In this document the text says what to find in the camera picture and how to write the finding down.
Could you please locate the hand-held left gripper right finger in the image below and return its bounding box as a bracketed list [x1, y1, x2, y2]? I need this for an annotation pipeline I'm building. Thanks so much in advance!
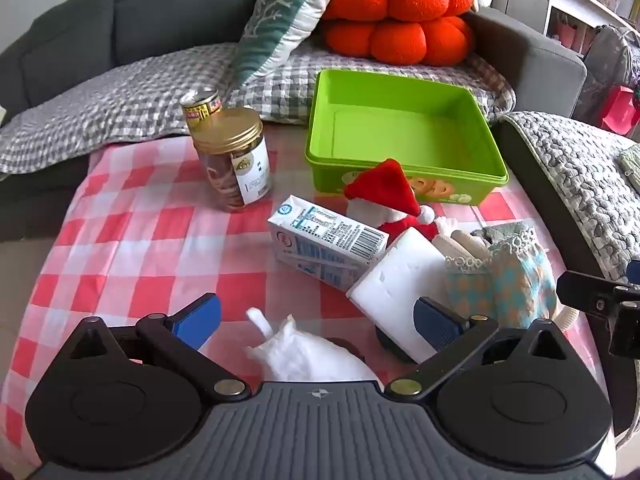
[384, 296, 573, 403]

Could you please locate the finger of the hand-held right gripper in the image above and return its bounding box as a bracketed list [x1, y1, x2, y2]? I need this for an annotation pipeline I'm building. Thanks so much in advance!
[556, 270, 626, 318]

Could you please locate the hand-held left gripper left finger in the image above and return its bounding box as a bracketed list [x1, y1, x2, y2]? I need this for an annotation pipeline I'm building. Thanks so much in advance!
[67, 294, 252, 405]

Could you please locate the white sponge block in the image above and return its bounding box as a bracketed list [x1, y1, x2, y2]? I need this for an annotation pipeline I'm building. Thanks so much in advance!
[346, 226, 468, 365]

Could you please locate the green plastic box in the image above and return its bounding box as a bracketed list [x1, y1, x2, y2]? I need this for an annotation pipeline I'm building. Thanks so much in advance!
[305, 68, 510, 207]

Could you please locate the red and white checked tablecloth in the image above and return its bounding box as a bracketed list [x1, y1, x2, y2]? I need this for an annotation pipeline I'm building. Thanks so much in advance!
[0, 122, 618, 466]

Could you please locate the grey textured quilt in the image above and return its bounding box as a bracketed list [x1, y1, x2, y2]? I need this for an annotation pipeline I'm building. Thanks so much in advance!
[500, 110, 640, 281]

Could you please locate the green fabric pouch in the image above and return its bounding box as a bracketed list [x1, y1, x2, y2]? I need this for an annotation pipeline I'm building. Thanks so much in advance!
[616, 144, 640, 191]

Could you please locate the white and blue milk carton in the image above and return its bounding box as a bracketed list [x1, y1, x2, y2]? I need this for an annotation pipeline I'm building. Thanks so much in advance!
[267, 195, 390, 291]

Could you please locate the santa plush doll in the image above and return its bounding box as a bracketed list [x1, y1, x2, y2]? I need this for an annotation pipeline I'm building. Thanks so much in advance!
[343, 158, 453, 248]

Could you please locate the clear jar with gold lid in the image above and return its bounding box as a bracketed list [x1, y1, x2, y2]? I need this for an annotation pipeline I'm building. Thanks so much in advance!
[191, 107, 273, 213]

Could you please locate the red bag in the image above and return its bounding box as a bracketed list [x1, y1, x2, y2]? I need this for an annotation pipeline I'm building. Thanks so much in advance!
[597, 85, 640, 136]

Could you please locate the tin can with yellow label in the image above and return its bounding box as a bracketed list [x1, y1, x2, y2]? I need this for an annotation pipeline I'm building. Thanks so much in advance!
[180, 89, 223, 136]

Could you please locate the grey checked quilt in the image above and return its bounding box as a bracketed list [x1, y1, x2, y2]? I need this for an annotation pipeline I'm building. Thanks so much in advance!
[0, 42, 517, 176]

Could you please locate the grey backpack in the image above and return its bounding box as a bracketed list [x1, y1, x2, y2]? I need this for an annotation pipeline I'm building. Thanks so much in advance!
[582, 25, 640, 111]

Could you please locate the orange pumpkin cushion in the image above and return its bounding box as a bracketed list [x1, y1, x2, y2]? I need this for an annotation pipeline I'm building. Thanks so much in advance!
[320, 0, 476, 67]

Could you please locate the teal and white cushion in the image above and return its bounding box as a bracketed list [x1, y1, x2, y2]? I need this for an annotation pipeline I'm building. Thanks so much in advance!
[231, 0, 353, 92]

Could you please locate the grey sofa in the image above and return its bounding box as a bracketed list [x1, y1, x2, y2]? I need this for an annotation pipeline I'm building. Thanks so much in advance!
[0, 0, 608, 281]

